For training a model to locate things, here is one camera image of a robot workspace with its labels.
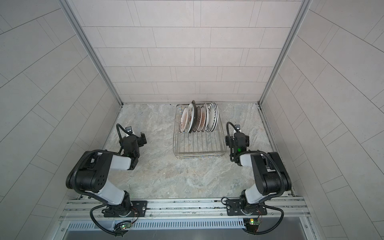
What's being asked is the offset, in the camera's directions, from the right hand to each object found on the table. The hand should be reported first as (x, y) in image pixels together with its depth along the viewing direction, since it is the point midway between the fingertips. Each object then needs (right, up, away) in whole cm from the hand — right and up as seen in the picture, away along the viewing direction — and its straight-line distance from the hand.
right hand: (235, 134), depth 95 cm
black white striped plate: (-15, +11, -4) cm, 19 cm away
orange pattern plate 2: (-19, +19, +4) cm, 27 cm away
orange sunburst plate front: (-24, +9, -6) cm, 26 cm away
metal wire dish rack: (-24, +1, 0) cm, 24 cm away
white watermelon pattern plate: (-34, +9, +7) cm, 36 cm away
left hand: (-62, +2, -2) cm, 62 cm away
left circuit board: (-58, -37, -31) cm, 75 cm away
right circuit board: (+1, -39, -27) cm, 47 cm away
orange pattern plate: (-21, +9, -6) cm, 24 cm away
